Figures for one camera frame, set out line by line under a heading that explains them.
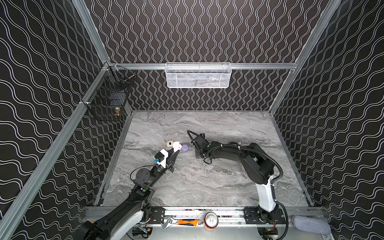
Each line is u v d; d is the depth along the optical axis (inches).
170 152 28.1
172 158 27.4
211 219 25.2
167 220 28.6
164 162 25.0
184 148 38.4
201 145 30.0
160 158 23.5
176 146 28.1
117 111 32.7
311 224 27.6
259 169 20.5
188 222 28.3
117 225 18.5
